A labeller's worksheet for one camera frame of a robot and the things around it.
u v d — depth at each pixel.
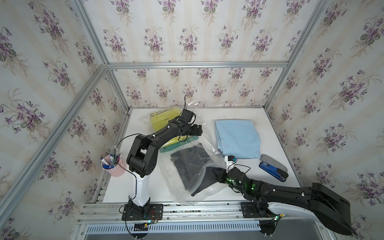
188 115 0.76
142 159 0.51
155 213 0.72
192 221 0.71
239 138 0.93
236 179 0.61
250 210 0.73
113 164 0.81
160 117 1.02
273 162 0.87
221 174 0.72
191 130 0.82
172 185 0.78
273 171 0.84
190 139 0.93
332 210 0.43
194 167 0.81
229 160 0.76
